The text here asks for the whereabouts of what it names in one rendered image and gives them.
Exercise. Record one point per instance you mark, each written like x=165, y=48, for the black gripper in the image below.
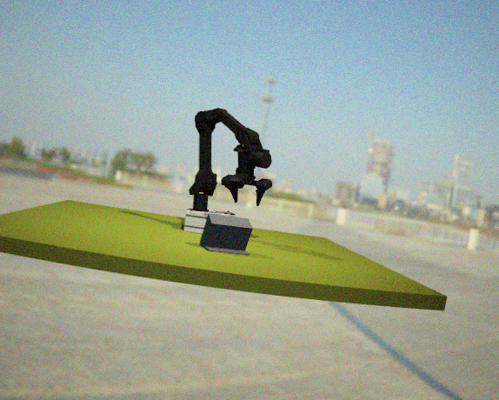
x=262, y=185

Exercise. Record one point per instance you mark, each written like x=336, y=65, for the dark grey sloped panel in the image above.
x=224, y=234

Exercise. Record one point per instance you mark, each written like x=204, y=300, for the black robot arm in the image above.
x=250, y=152

